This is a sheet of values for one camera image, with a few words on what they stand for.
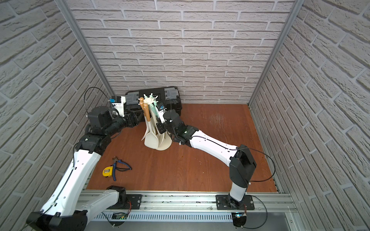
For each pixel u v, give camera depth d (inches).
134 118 23.9
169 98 39.4
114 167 33.4
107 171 31.9
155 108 26.3
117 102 22.6
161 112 25.3
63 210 14.5
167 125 22.6
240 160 18.4
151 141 33.4
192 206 28.8
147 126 32.0
